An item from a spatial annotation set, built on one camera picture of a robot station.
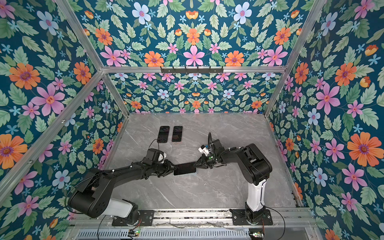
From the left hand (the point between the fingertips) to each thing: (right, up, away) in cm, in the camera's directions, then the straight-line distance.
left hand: (178, 166), depth 87 cm
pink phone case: (-4, +18, +21) cm, 28 cm away
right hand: (+9, 0, +2) cm, 10 cm away
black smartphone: (+3, -2, +2) cm, 4 cm away
